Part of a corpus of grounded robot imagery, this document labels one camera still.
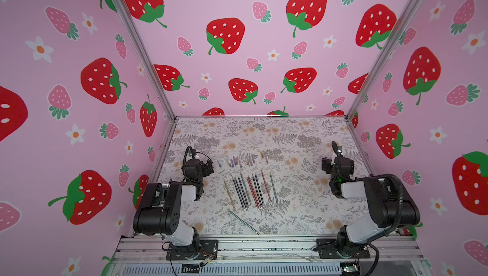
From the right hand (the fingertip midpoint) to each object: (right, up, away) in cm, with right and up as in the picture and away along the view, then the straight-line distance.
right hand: (336, 158), depth 94 cm
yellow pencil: (-53, -17, -6) cm, 56 cm away
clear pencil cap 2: (-35, -1, +7) cm, 36 cm away
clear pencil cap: (-52, -3, +7) cm, 52 cm away
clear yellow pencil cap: (-37, 0, +10) cm, 38 cm away
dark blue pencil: (-49, -17, -4) cm, 52 cm away
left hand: (-69, -2, +2) cm, 69 cm away
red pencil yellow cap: (-36, -14, -1) cm, 38 cm away
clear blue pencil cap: (-55, -4, +6) cm, 56 cm away
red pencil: (-40, -19, -7) cm, 45 cm away
